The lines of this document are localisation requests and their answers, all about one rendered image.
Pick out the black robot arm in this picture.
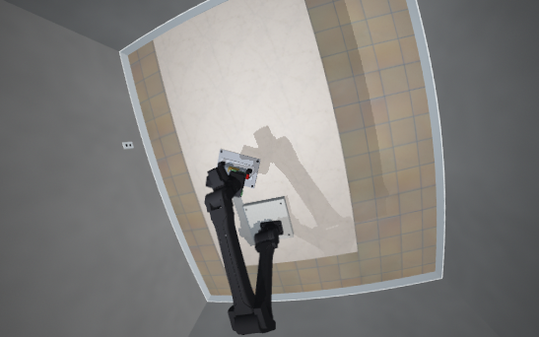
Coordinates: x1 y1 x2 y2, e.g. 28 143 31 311
204 165 283 335

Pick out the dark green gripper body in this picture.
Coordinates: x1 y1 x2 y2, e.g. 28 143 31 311
228 171 246 197

